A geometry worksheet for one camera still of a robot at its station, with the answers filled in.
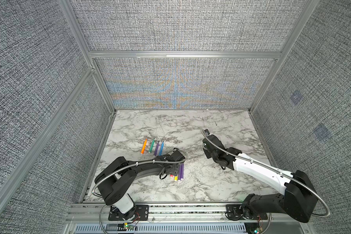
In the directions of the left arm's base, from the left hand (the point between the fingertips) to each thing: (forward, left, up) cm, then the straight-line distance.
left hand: (174, 166), depth 89 cm
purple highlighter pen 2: (-4, -2, 0) cm, 5 cm away
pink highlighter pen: (-8, +2, +7) cm, 11 cm away
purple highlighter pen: (+12, +12, -1) cm, 17 cm away
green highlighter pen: (+15, +15, +1) cm, 21 cm away
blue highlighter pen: (+13, +8, 0) cm, 15 cm away
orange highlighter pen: (+14, +20, 0) cm, 25 cm away
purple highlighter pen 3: (-3, -4, 0) cm, 5 cm away
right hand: (+8, -21, +14) cm, 26 cm away
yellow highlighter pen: (-8, 0, +1) cm, 8 cm away
